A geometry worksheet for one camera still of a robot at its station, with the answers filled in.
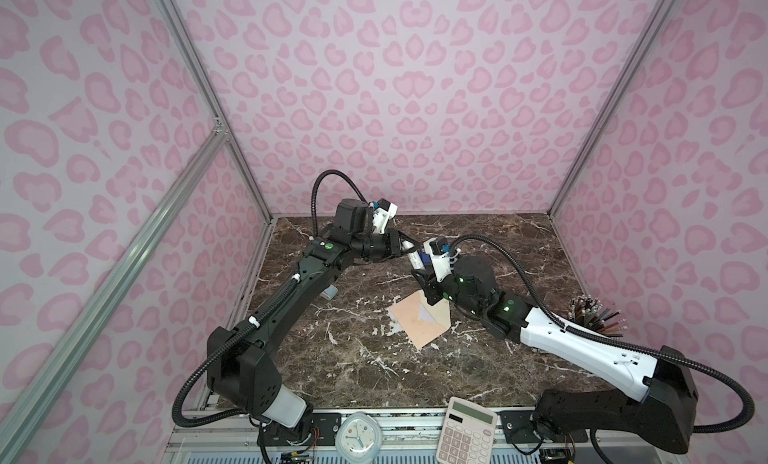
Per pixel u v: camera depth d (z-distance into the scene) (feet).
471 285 1.78
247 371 1.33
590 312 2.41
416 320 2.99
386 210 2.30
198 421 1.36
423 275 2.23
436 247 2.01
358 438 2.27
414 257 2.35
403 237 2.27
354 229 1.99
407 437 2.36
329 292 3.11
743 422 1.28
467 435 2.31
